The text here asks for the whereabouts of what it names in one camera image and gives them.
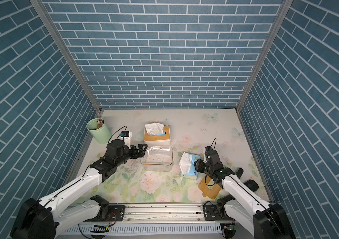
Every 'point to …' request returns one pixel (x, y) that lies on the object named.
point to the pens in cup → (99, 122)
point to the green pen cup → (99, 130)
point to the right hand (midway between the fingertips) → (197, 163)
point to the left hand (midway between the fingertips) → (144, 146)
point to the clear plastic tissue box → (158, 159)
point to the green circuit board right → (233, 227)
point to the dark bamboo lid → (209, 187)
